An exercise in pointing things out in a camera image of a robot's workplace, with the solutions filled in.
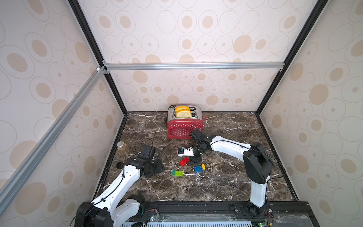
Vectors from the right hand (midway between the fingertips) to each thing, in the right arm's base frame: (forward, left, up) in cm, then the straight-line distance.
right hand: (186, 161), depth 87 cm
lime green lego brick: (-7, +4, -4) cm, 9 cm away
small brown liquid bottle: (+4, +41, +3) cm, 41 cm away
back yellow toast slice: (+30, +4, +16) cm, 35 cm away
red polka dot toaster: (+20, +6, +8) cm, 22 cm away
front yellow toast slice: (+26, +3, +16) cm, 30 cm away
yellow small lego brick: (-2, -11, -2) cm, 11 cm away
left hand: (-7, +12, +3) cm, 14 cm away
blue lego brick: (-3, -7, -4) cm, 9 cm away
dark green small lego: (-5, +8, -6) cm, 11 cm away
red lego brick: (+1, +2, -2) cm, 3 cm away
